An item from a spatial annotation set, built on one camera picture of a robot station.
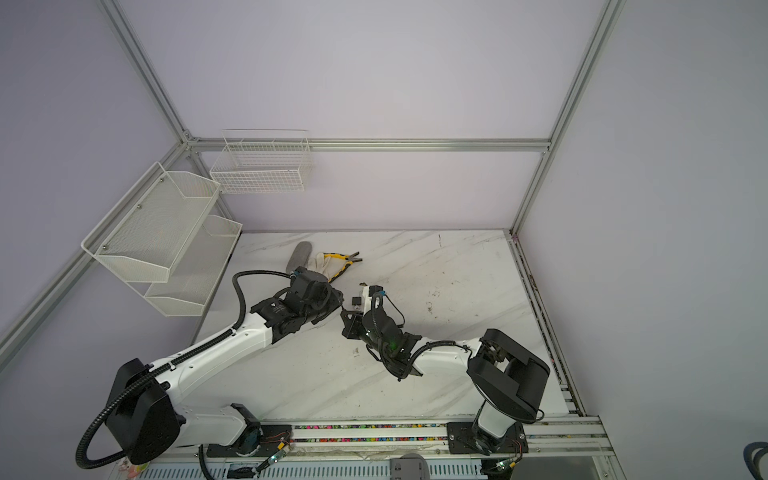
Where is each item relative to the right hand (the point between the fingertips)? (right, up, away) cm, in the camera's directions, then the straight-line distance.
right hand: (336, 315), depth 80 cm
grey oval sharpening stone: (-20, +16, +30) cm, 40 cm away
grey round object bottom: (+19, -34, -11) cm, 40 cm away
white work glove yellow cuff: (-10, +14, +29) cm, 33 cm away
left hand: (+1, +5, +2) cm, 5 cm away
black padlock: (+3, +1, +19) cm, 19 cm away
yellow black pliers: (-1, +15, +31) cm, 34 cm away
